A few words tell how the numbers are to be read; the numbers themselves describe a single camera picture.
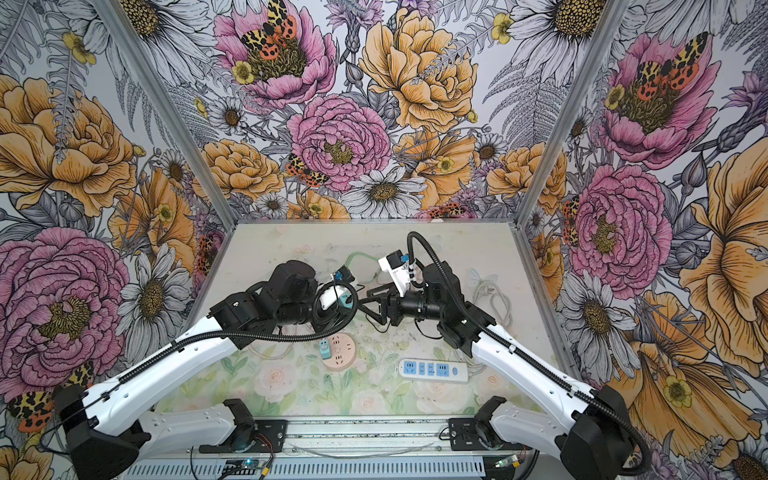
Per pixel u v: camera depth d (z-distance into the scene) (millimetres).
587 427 387
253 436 695
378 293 685
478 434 666
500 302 991
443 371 821
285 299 533
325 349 813
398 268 621
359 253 1122
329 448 733
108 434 397
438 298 569
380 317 617
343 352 852
